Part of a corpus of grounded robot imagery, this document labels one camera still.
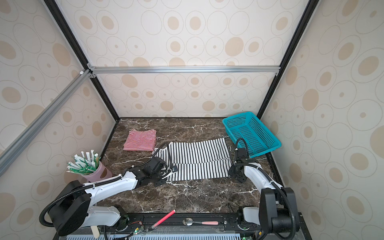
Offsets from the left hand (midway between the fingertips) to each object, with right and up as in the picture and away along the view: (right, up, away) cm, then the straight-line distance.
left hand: (168, 172), depth 86 cm
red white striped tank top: (-23, +18, +18) cm, 34 cm away
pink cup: (-35, +1, -6) cm, 35 cm away
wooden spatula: (-32, -24, -15) cm, 43 cm away
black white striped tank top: (+17, +5, +10) cm, 21 cm away
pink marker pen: (-4, -22, -14) cm, 27 cm away
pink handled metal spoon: (+12, -23, -10) cm, 28 cm away
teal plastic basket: (+61, +18, +20) cm, 67 cm away
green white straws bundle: (-41, +7, -10) cm, 43 cm away
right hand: (+39, -2, +2) cm, 39 cm away
